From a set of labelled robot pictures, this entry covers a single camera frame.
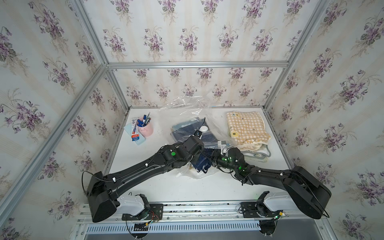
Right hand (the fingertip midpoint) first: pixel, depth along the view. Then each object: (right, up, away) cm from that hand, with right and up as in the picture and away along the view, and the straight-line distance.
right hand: (204, 155), depth 79 cm
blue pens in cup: (-37, +20, +20) cm, 47 cm away
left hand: (-5, +3, -3) cm, 6 cm away
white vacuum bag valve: (0, +14, +14) cm, 19 cm away
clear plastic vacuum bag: (-10, +22, +37) cm, 44 cm away
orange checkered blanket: (+31, +11, +19) cm, 38 cm away
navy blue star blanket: (-14, +12, +15) cm, 24 cm away
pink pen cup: (-37, +12, +19) cm, 43 cm away
